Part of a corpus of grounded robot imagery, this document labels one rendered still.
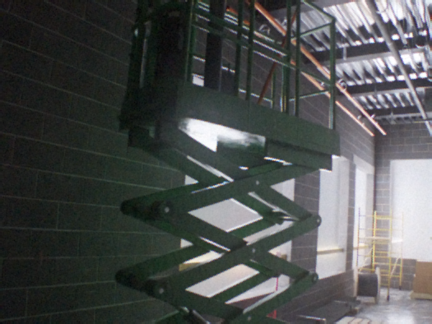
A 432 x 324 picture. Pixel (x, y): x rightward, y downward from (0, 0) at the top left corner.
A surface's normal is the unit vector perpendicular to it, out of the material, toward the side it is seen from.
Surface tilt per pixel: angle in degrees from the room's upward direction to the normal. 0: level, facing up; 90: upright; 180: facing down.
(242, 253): 90
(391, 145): 90
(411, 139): 90
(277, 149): 90
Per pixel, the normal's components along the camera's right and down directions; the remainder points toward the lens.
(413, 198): -0.57, -0.14
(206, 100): 0.63, -0.06
